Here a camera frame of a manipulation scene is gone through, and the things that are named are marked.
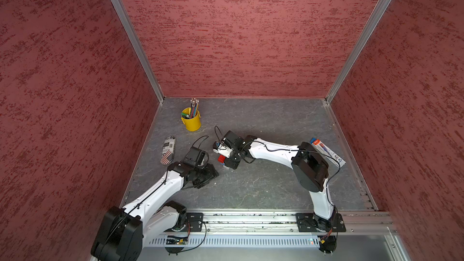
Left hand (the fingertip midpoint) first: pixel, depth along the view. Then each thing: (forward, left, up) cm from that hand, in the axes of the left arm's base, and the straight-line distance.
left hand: (214, 180), depth 82 cm
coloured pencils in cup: (+37, +13, +12) cm, 41 cm away
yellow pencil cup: (+31, +16, +2) cm, 35 cm away
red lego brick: (+7, -3, +9) cm, 12 cm away
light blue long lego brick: (+12, -2, +13) cm, 18 cm away
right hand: (+9, -7, -1) cm, 12 cm away
